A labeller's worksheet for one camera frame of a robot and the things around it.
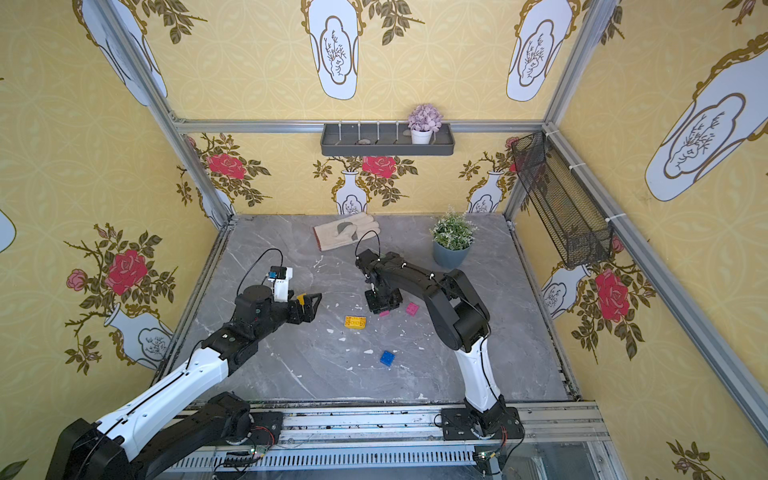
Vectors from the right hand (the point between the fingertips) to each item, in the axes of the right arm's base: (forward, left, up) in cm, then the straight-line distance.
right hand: (380, 312), depth 94 cm
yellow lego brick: (-5, +7, +2) cm, 9 cm away
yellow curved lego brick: (-8, +18, +22) cm, 30 cm away
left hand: (-3, +18, +15) cm, 23 cm away
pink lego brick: (+2, -10, 0) cm, 10 cm away
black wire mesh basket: (+18, -57, +21) cm, 64 cm away
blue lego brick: (-15, -3, +2) cm, 15 cm away
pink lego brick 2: (-1, -2, +1) cm, 2 cm away
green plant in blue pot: (+20, -22, +14) cm, 33 cm away
